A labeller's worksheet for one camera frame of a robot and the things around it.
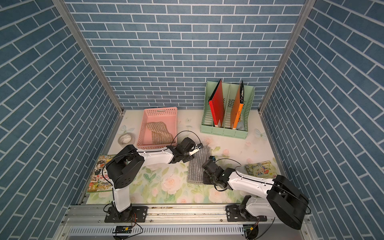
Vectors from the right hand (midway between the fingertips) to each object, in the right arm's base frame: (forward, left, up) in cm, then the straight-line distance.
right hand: (205, 178), depth 85 cm
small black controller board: (-27, +39, -3) cm, 48 cm away
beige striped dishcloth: (+28, +33, +1) cm, 43 cm away
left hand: (+17, +9, +1) cm, 19 cm away
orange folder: (+32, -17, +24) cm, 43 cm away
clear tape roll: (+23, +56, +1) cm, 60 cm away
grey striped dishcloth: (+3, +6, +1) cm, 7 cm away
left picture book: (-6, +59, 0) cm, 60 cm away
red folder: (+36, -4, +26) cm, 45 cm away
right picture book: (+8, -35, 0) cm, 36 cm away
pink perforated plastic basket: (+46, +33, +2) cm, 57 cm away
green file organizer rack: (+55, -14, +20) cm, 60 cm away
